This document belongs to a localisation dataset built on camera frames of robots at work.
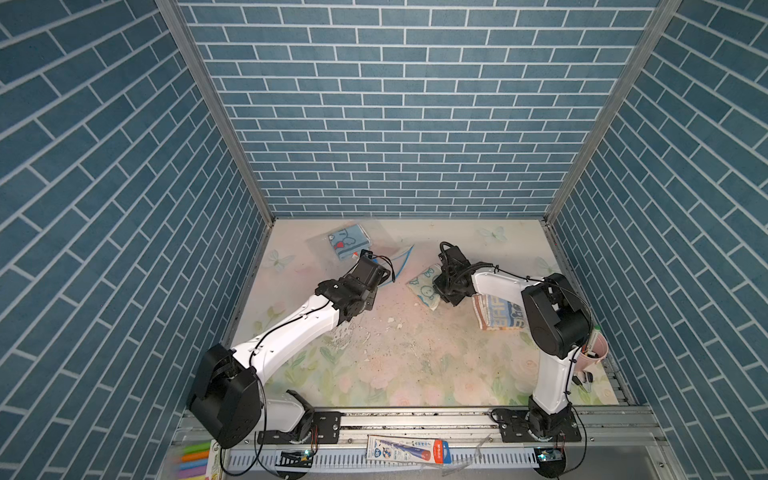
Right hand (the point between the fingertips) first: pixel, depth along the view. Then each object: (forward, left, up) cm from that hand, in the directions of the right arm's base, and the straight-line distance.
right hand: (435, 290), depth 99 cm
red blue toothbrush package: (-45, +6, 0) cm, 45 cm away
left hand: (-10, +21, +13) cm, 26 cm away
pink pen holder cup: (-19, -43, +5) cm, 47 cm away
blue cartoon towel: (+18, +33, +1) cm, 37 cm away
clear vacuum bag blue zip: (+14, +39, 0) cm, 41 cm away
